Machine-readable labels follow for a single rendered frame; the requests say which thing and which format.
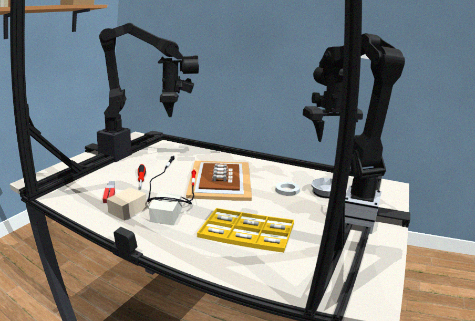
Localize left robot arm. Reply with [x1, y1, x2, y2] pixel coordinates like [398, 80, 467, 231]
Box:
[99, 23, 199, 133]

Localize yellow tray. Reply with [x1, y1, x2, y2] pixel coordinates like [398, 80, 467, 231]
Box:
[197, 208, 294, 253]

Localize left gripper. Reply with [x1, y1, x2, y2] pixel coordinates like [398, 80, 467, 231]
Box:
[160, 74, 180, 117]

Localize beige block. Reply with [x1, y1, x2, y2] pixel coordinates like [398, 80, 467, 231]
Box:
[107, 188, 147, 220]

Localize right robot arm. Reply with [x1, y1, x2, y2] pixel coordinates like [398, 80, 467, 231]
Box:
[313, 33, 405, 202]

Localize red and black screwdriver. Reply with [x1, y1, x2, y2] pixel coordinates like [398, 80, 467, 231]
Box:
[138, 164, 146, 189]

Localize red-handled pliers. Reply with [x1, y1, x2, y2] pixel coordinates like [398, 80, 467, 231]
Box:
[102, 181, 115, 203]

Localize white rectangular block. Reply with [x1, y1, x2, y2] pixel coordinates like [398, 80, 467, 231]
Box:
[149, 192, 182, 225]

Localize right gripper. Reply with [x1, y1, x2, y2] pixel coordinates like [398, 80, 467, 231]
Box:
[303, 89, 363, 142]

